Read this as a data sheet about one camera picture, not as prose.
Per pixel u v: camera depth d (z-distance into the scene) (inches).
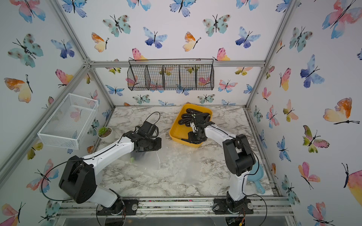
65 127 34.1
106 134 36.8
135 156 34.1
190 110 45.0
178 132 40.9
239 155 19.7
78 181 16.8
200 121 30.3
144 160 34.9
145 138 25.3
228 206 25.8
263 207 29.5
